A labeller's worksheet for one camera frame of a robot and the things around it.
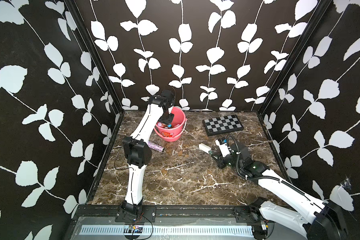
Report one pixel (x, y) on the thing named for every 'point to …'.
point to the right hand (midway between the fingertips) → (211, 152)
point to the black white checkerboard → (223, 124)
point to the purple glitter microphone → (155, 146)
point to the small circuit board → (135, 229)
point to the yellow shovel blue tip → (169, 125)
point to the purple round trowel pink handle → (160, 124)
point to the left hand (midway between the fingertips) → (166, 118)
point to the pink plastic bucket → (172, 132)
